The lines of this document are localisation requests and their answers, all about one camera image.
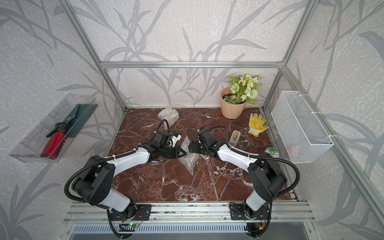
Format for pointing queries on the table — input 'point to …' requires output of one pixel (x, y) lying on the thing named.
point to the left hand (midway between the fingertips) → (186, 154)
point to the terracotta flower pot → (230, 110)
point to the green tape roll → (272, 151)
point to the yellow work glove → (256, 125)
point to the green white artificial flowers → (244, 88)
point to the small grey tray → (234, 138)
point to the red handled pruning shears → (55, 141)
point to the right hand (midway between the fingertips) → (192, 146)
